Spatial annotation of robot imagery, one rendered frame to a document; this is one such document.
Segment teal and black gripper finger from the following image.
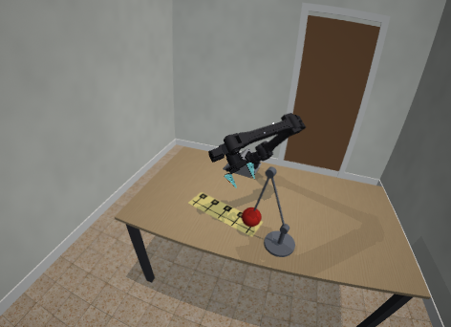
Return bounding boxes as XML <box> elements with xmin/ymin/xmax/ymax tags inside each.
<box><xmin>247</xmin><ymin>163</ymin><xmax>255</xmax><ymax>179</ymax></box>
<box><xmin>225</xmin><ymin>174</ymin><xmax>237</xmax><ymax>188</ymax></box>

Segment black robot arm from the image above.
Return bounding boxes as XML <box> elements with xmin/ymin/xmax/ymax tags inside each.
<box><xmin>208</xmin><ymin>113</ymin><xmax>306</xmax><ymax>169</ymax></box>

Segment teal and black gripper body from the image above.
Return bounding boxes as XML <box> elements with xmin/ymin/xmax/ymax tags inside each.
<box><xmin>225</xmin><ymin>154</ymin><xmax>252</xmax><ymax>174</ymax></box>

